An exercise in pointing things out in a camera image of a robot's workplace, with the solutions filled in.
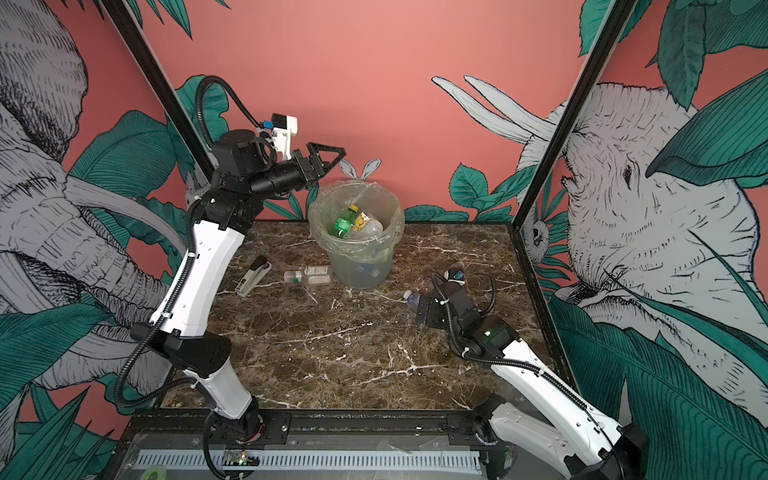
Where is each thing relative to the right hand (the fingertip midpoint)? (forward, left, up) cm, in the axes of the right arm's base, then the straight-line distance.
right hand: (430, 301), depth 76 cm
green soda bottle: (+28, +25, +1) cm, 38 cm away
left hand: (+16, +21, +33) cm, 43 cm away
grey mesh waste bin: (+16, +20, -13) cm, 29 cm away
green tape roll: (-35, +64, -17) cm, 76 cm away
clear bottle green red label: (+31, +20, -2) cm, 37 cm away
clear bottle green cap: (+18, +37, -14) cm, 43 cm away
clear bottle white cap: (+10, +3, -17) cm, 20 cm away
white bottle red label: (+23, +16, +3) cm, 29 cm away
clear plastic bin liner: (+34, +15, +5) cm, 37 cm away
